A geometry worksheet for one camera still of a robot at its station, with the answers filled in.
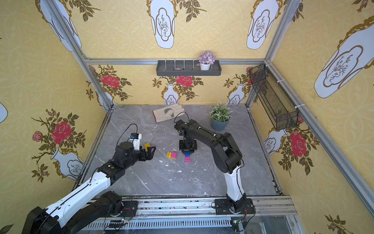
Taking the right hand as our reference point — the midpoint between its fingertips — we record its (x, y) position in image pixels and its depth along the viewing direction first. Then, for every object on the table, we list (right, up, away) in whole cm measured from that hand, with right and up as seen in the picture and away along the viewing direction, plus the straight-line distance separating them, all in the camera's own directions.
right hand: (185, 154), depth 90 cm
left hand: (-19, +6, -7) cm, 21 cm away
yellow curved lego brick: (-25, +4, +6) cm, 26 cm away
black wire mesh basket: (+58, +26, -2) cm, 63 cm away
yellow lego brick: (-11, -1, +2) cm, 11 cm away
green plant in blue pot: (+23, +24, +6) cm, 33 cm away
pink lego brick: (-7, 0, 0) cm, 7 cm away
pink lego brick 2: (+1, -3, +1) cm, 3 cm away
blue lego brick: (+1, +1, -2) cm, 2 cm away
